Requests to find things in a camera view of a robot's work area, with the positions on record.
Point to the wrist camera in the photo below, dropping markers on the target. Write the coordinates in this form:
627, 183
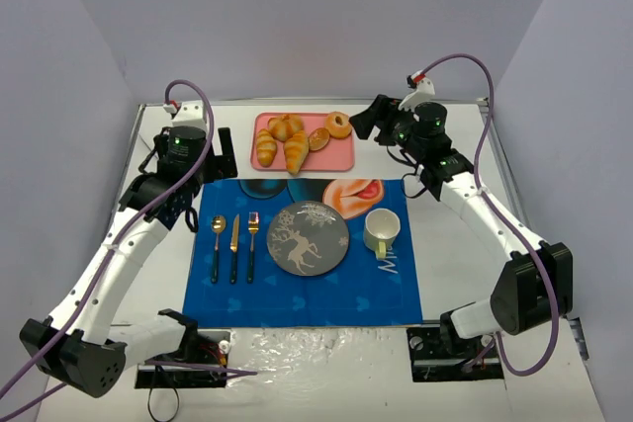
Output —
187, 114
421, 90

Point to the gold fork dark handle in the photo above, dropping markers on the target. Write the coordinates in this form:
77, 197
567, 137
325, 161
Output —
253, 227

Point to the cream mug yellow handle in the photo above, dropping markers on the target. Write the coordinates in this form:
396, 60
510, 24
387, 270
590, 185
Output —
381, 228

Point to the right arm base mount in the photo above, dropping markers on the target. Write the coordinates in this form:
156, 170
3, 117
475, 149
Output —
430, 361

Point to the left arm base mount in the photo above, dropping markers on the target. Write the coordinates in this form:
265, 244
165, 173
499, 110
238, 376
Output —
211, 351

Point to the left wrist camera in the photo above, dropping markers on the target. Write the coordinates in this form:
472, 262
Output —
187, 114

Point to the gold knife dark handle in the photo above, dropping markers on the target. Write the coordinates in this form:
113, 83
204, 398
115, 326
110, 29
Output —
233, 246

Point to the blue cartoon placemat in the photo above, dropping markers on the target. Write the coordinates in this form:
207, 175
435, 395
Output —
361, 291

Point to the sugared donut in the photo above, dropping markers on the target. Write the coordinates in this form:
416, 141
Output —
338, 125

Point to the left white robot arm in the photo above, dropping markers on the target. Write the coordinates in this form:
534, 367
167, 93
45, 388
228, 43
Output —
77, 343

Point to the croissant bread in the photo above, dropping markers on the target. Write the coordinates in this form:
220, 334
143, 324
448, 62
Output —
265, 147
296, 150

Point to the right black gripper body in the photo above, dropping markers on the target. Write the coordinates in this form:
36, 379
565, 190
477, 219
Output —
378, 116

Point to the round striped bread roll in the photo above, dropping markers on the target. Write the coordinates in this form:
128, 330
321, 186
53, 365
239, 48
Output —
283, 127

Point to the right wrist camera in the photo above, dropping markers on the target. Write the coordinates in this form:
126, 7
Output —
421, 90

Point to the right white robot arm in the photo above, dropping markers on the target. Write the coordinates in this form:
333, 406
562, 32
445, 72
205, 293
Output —
535, 281

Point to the pink tray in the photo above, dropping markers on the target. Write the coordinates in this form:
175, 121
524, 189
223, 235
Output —
337, 156

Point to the gold spoon dark handle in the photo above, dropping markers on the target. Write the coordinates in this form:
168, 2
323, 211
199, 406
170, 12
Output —
218, 225

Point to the grey reindeer plate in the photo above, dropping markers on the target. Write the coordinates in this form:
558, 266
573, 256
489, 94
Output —
308, 239

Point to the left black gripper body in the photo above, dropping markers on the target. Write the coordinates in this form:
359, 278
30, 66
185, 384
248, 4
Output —
223, 156

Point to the small sesame bun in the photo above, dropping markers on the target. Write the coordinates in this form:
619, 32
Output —
318, 139

